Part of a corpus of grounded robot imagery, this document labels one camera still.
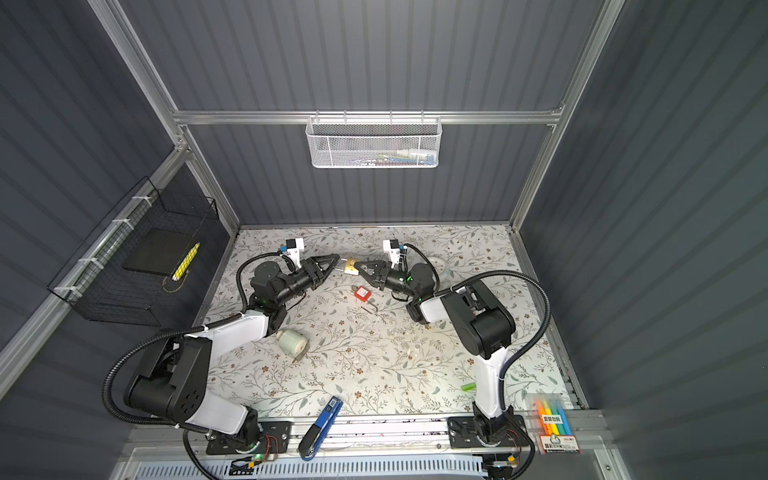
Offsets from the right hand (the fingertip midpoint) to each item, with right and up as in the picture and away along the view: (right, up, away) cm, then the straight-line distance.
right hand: (357, 273), depth 81 cm
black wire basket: (-55, -2, -17) cm, 57 cm away
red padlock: (0, -9, +18) cm, 20 cm away
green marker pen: (+31, -31, 0) cm, 44 cm away
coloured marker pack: (+49, -37, -7) cm, 62 cm away
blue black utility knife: (-8, -37, -10) cm, 40 cm away
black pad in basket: (-50, +6, -7) cm, 51 cm away
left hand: (-5, +4, -1) cm, 6 cm away
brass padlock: (-2, +2, 0) cm, 3 cm away
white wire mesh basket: (+2, +52, +42) cm, 67 cm away
